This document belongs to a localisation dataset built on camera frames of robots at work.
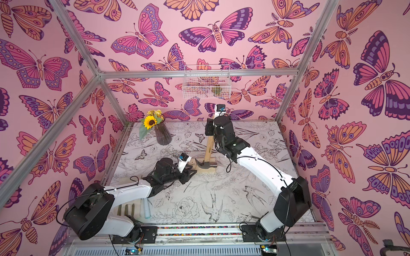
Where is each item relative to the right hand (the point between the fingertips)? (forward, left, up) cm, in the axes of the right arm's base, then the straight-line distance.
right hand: (212, 117), depth 77 cm
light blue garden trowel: (-34, +32, -31) cm, 56 cm away
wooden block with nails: (-15, +8, -23) cm, 29 cm away
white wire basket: (+30, +4, +1) cm, 30 cm away
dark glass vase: (+9, +31, -23) cm, 40 cm away
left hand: (-15, +9, -23) cm, 29 cm away
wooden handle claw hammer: (-14, +3, -21) cm, 25 cm away
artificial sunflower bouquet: (+6, +33, -7) cm, 34 cm away
